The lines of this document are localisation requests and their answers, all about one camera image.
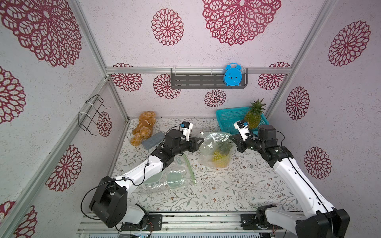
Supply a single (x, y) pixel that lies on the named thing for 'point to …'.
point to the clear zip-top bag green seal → (180, 174)
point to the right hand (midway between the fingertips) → (231, 135)
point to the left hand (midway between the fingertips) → (201, 140)
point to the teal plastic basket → (227, 117)
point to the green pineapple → (252, 117)
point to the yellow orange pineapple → (221, 156)
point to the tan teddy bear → (144, 128)
